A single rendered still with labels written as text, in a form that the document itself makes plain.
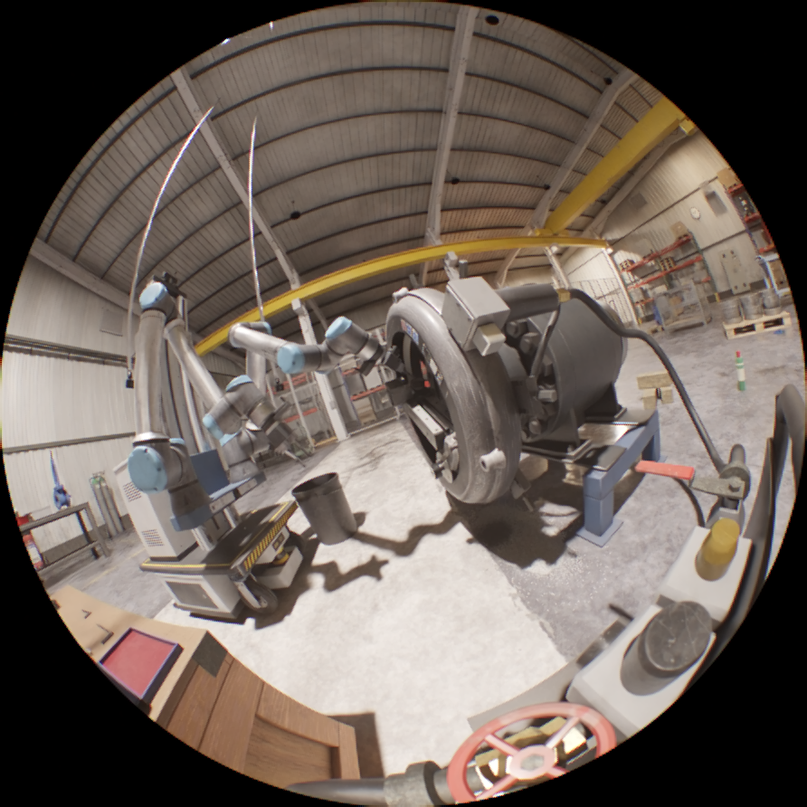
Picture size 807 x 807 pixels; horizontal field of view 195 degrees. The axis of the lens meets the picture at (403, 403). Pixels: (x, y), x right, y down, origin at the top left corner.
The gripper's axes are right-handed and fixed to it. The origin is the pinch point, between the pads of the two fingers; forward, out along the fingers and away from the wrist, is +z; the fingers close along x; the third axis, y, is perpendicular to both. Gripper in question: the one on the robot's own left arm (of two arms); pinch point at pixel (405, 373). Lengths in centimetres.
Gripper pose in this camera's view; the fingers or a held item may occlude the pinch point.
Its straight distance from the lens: 92.7
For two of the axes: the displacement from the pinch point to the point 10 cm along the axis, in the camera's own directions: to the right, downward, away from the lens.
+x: -4.7, -2.9, 8.3
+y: 5.1, -8.6, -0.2
